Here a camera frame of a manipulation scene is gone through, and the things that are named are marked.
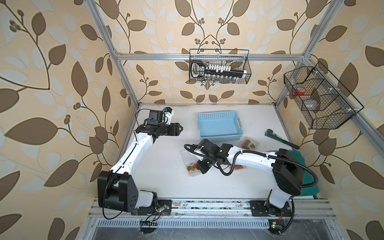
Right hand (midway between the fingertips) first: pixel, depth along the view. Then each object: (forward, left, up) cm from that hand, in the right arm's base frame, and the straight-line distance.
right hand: (197, 166), depth 82 cm
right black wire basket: (+19, -64, +28) cm, 73 cm away
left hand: (+18, +12, +15) cm, 26 cm away
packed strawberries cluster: (+16, -33, -5) cm, 37 cm away
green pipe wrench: (+24, -50, -5) cm, 56 cm away
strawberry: (+1, +5, -4) cm, 6 cm away
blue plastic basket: (+33, -17, -7) cm, 38 cm away
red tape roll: (+30, -58, +27) cm, 71 cm away
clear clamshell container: (+17, -37, -4) cm, 41 cm away
